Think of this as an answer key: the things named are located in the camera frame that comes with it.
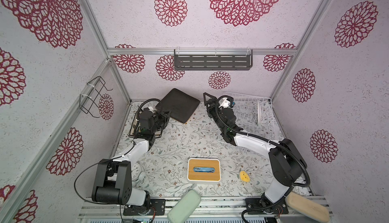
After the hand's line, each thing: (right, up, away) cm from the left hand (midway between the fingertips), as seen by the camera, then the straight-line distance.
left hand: (172, 111), depth 85 cm
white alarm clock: (-17, -34, -6) cm, 38 cm away
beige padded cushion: (+64, -45, -14) cm, 80 cm away
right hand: (+18, +8, -8) cm, 21 cm away
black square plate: (+5, +3, +2) cm, 7 cm away
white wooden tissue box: (+18, -33, -1) cm, 38 cm away
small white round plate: (+53, 0, +10) cm, 54 cm away
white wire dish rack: (+56, -2, +25) cm, 61 cm away
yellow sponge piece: (+40, -35, -4) cm, 53 cm away
